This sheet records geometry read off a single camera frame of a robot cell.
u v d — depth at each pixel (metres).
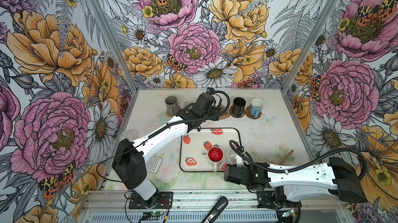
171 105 0.99
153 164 0.84
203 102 0.59
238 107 1.00
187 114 0.58
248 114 1.06
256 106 0.98
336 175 0.47
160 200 0.73
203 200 0.76
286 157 0.87
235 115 1.06
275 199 0.66
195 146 0.91
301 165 0.47
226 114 1.07
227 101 0.62
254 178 0.53
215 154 0.87
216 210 0.68
